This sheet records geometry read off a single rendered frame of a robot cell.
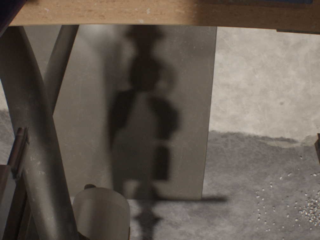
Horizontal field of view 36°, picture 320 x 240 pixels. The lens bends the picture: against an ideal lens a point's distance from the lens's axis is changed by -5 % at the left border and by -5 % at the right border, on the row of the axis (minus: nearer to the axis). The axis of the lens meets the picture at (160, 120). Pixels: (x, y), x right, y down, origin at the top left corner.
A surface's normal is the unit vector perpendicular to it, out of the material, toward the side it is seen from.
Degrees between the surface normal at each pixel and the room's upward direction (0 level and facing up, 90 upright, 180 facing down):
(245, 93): 0
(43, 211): 28
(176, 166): 0
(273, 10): 0
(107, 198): 96
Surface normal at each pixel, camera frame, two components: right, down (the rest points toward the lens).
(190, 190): -0.02, 0.65
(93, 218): -0.09, -0.76
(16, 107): -0.35, 0.01
